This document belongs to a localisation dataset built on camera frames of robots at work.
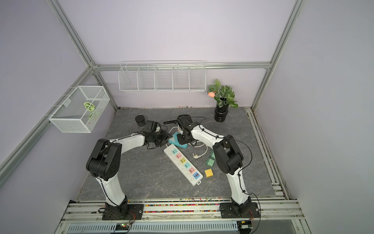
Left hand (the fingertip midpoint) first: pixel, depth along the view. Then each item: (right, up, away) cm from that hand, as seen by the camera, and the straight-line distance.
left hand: (172, 138), depth 95 cm
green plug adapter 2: (+27, -11, -4) cm, 29 cm away
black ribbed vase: (+34, +17, +11) cm, 40 cm away
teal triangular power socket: (+1, -1, +2) cm, 3 cm away
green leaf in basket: (-43, +19, -16) cm, 49 cm away
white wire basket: (-50, +18, -13) cm, 55 cm away
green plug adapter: (+24, -14, -7) cm, 29 cm away
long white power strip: (+13, -20, -11) cm, 26 cm away
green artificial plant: (+33, +27, -7) cm, 43 cm away
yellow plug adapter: (+23, -19, -10) cm, 32 cm away
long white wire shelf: (-7, +42, +5) cm, 43 cm away
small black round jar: (-26, +12, +13) cm, 31 cm away
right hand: (+6, -1, 0) cm, 7 cm away
